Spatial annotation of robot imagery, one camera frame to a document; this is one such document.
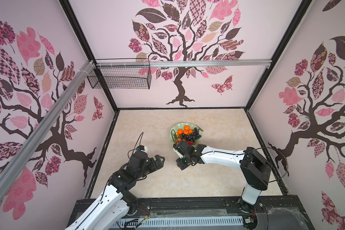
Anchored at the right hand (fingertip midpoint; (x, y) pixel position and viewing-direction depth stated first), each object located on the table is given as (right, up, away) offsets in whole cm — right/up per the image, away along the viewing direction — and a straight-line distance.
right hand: (179, 161), depth 86 cm
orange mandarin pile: (+5, +17, +15) cm, 23 cm away
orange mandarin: (+6, +20, +15) cm, 26 cm away
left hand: (-11, +1, -10) cm, 15 cm away
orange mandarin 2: (+1, +17, +16) cm, 24 cm away
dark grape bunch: (+9, +14, +8) cm, 19 cm away
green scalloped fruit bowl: (-2, +19, +17) cm, 26 cm away
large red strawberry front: (+8, +10, +9) cm, 15 cm away
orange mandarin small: (+9, +18, +14) cm, 24 cm away
